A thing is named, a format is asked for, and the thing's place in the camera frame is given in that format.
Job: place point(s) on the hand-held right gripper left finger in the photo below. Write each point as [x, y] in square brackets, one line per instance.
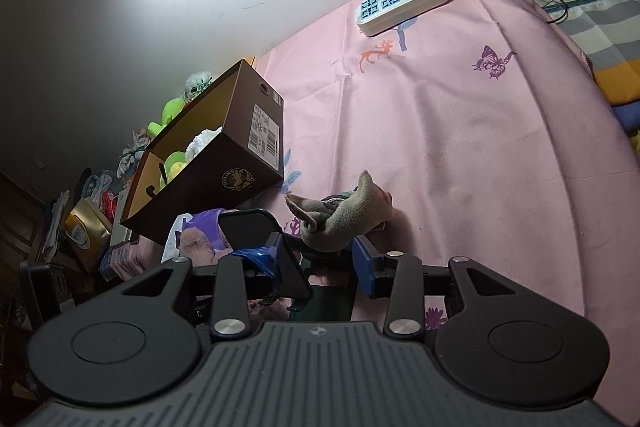
[260, 259]

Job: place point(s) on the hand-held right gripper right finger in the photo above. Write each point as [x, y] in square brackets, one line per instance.
[365, 267]

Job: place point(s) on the grey plush toy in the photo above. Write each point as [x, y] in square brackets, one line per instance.
[345, 219]

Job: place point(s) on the pink plush toy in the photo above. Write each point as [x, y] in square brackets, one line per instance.
[200, 242]

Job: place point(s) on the brown cardboard shoe box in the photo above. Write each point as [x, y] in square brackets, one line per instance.
[240, 147]

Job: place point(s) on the round green plush toy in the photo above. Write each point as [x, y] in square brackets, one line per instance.
[176, 164]

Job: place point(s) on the dark green cloth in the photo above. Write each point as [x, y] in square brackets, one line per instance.
[332, 302]

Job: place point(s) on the purple plastic bag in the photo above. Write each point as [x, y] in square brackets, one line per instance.
[205, 219]

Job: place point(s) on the yellow paper bag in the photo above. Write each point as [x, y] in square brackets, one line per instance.
[87, 232]

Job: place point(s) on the white flat box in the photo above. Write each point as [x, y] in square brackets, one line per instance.
[120, 227]

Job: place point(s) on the red packet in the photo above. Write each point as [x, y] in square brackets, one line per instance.
[109, 202]

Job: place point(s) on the pink printed sheet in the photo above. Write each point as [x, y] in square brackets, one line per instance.
[450, 132]

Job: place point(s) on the white plush rabbit toy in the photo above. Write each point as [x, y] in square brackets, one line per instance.
[131, 156]

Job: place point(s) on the white fluffy plush toy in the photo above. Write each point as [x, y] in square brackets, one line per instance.
[196, 84]

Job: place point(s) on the white power strip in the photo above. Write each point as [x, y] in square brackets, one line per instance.
[400, 2]

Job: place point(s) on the striped blanket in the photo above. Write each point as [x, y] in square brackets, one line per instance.
[610, 32]

